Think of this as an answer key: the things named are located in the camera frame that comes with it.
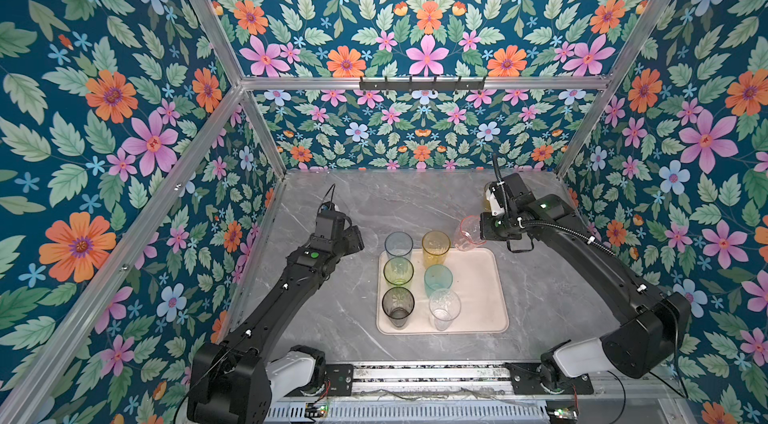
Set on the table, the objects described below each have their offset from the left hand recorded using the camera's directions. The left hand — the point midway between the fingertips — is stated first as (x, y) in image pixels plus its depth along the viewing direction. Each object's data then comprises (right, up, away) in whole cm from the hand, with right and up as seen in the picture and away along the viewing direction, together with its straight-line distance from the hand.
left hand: (356, 228), depth 82 cm
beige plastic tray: (+36, -18, +9) cm, 42 cm away
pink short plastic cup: (+32, -2, +2) cm, 32 cm away
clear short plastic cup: (+25, -24, +4) cm, 35 cm away
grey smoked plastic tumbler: (+12, -20, -4) cm, 24 cm away
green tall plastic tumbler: (+12, -13, +4) cm, 18 cm away
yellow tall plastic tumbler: (+23, -6, +6) cm, 24 cm away
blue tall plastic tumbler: (+12, -5, +4) cm, 14 cm away
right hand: (+35, +1, -3) cm, 35 cm away
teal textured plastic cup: (+24, -16, +7) cm, 29 cm away
